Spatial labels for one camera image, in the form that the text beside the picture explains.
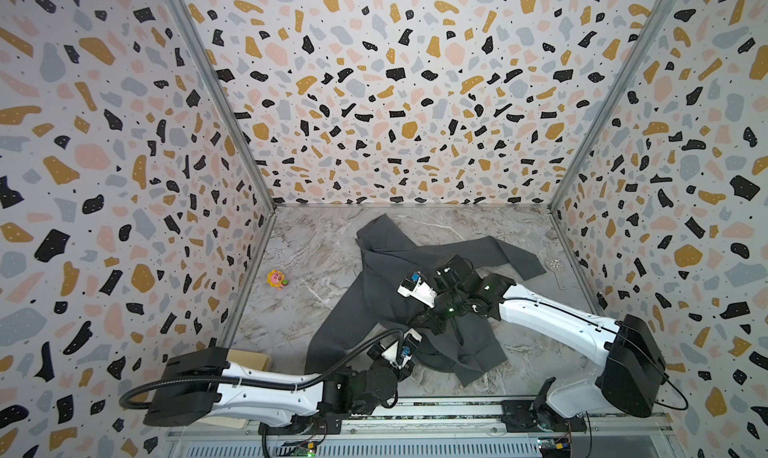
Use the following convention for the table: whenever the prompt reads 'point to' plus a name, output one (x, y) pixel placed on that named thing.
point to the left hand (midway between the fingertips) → (410, 333)
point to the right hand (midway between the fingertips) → (404, 320)
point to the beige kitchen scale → (250, 360)
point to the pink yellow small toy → (275, 278)
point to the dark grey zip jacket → (363, 302)
